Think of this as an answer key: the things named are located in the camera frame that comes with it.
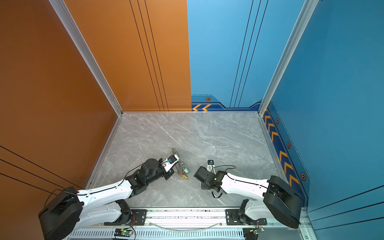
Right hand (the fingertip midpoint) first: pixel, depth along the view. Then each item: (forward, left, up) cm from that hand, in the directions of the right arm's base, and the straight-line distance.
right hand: (204, 183), depth 84 cm
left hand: (+9, +15, +11) cm, 21 cm away
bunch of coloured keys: (+4, +11, +6) cm, 14 cm away
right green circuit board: (-23, -22, -2) cm, 32 cm away
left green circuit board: (-23, +40, -1) cm, 46 cm away
